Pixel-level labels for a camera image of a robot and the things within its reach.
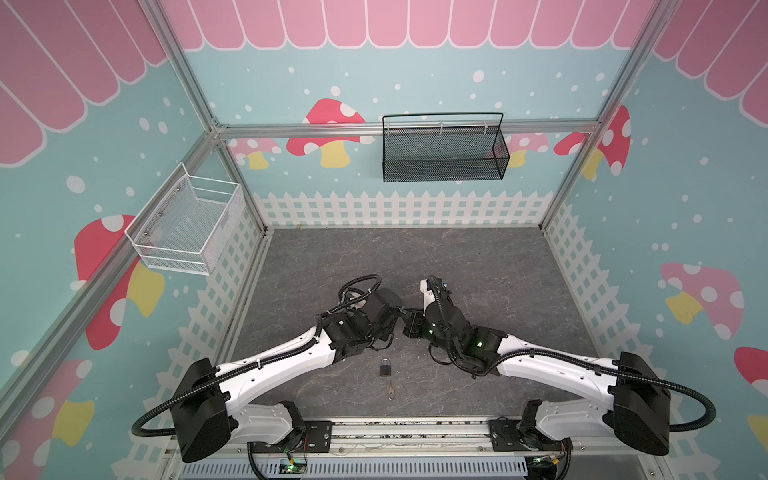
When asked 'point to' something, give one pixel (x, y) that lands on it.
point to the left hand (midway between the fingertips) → (403, 309)
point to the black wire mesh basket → (443, 147)
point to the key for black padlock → (391, 390)
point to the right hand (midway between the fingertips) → (397, 312)
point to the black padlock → (385, 368)
